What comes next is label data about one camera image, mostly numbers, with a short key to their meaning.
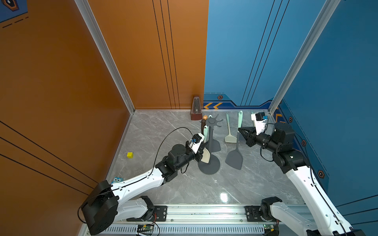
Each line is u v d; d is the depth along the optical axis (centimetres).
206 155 79
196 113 109
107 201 41
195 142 61
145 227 71
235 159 76
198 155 65
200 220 73
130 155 93
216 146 82
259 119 58
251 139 60
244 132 67
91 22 74
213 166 90
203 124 61
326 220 38
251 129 61
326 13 71
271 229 70
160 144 100
